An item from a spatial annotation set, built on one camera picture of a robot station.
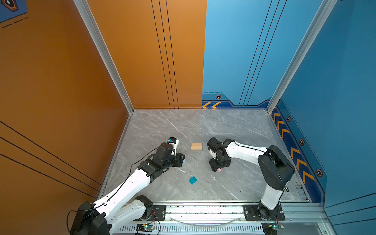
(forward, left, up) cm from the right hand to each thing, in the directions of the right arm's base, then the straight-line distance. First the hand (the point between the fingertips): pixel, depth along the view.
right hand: (215, 167), depth 89 cm
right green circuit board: (-30, -24, -2) cm, 39 cm away
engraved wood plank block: (+13, +11, +2) cm, 17 cm away
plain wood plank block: (+16, +11, +1) cm, 20 cm away
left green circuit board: (-30, +38, -1) cm, 48 cm away
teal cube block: (-8, +14, +1) cm, 16 cm away
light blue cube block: (-3, +18, +14) cm, 23 cm away
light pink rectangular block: (-4, -1, +7) cm, 8 cm away
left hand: (+2, +18, +14) cm, 23 cm away
